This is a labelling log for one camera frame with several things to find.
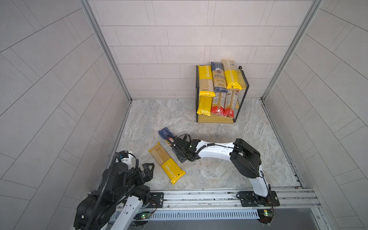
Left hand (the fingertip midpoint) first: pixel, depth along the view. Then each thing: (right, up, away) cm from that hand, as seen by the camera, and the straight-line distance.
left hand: (150, 166), depth 63 cm
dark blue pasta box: (+6, +11, +11) cm, 17 cm away
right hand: (+12, -4, +26) cm, 29 cm away
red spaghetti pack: (+44, +33, +28) cm, 62 cm away
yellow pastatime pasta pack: (+7, -9, +16) cm, 20 cm away
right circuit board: (+54, -26, +5) cm, 60 cm away
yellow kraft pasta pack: (+27, +30, +27) cm, 49 cm away
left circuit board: (-4, -24, +2) cm, 24 cm away
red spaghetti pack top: (+36, +31, +28) cm, 55 cm away
